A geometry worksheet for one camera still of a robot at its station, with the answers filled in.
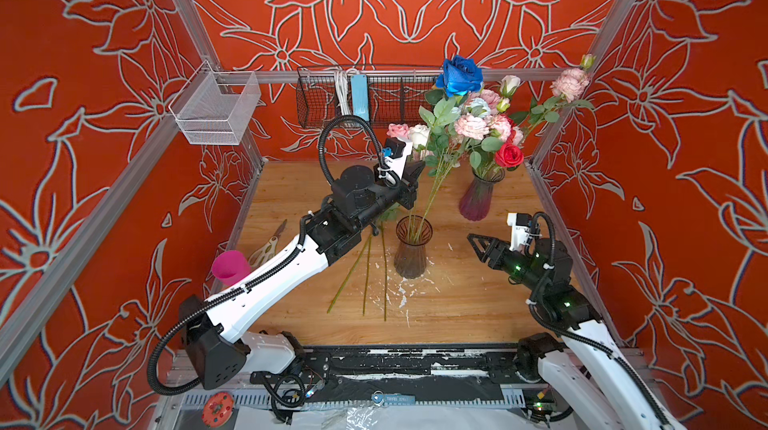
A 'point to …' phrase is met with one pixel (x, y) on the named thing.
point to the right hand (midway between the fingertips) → (469, 238)
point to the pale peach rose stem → (367, 276)
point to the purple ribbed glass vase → (476, 201)
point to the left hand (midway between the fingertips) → (422, 159)
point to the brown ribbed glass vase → (413, 233)
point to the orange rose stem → (351, 273)
